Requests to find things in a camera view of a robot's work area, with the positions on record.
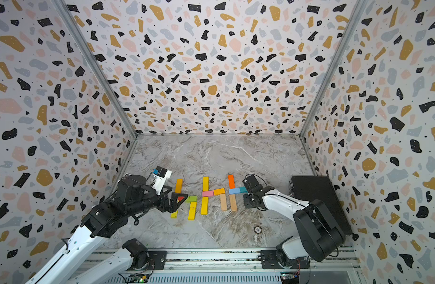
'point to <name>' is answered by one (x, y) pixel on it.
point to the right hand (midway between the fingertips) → (250, 200)
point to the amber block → (218, 191)
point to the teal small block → (243, 189)
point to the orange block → (231, 180)
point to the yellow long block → (204, 205)
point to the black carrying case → (309, 189)
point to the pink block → (208, 193)
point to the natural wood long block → (223, 202)
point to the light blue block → (234, 191)
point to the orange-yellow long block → (178, 186)
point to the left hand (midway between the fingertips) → (180, 192)
